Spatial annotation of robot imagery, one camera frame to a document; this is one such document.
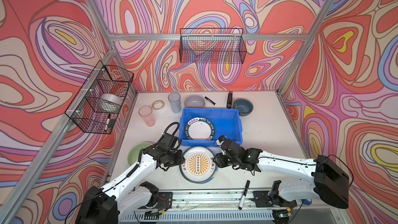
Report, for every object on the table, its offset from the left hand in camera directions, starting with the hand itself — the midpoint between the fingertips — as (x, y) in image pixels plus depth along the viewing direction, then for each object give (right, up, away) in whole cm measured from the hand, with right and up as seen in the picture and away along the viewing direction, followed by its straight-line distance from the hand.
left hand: (185, 159), depth 81 cm
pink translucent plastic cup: (-24, +25, +9) cm, 36 cm away
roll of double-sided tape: (-23, +29, +30) cm, 48 cm away
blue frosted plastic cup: (-9, +33, +20) cm, 40 cm away
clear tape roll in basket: (-34, +30, -11) cm, 46 cm away
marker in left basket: (-36, +21, -9) cm, 42 cm away
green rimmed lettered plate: (+8, +14, +18) cm, 24 cm away
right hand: (+17, -2, -1) cm, 17 cm away
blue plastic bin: (+26, +17, +20) cm, 37 cm away
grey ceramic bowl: (+4, +32, +29) cm, 43 cm away
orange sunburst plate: (+7, -4, +1) cm, 8 cm away
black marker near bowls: (+15, +33, +33) cm, 49 cm away
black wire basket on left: (-41, +28, -9) cm, 50 cm away
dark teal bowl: (+39, +28, +26) cm, 55 cm away
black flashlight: (+29, +30, +27) cm, 50 cm away
